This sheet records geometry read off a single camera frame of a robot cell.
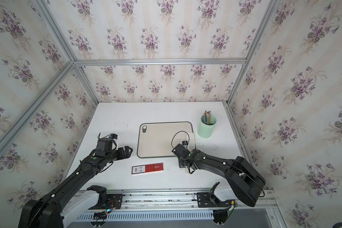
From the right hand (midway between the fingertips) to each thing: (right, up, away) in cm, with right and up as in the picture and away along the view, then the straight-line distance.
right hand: (186, 161), depth 87 cm
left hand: (-36, +7, -3) cm, 37 cm away
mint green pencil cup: (+13, +22, +1) cm, 26 cm away
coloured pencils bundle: (+14, +28, +3) cm, 31 cm away
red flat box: (-24, -3, -3) cm, 24 cm away
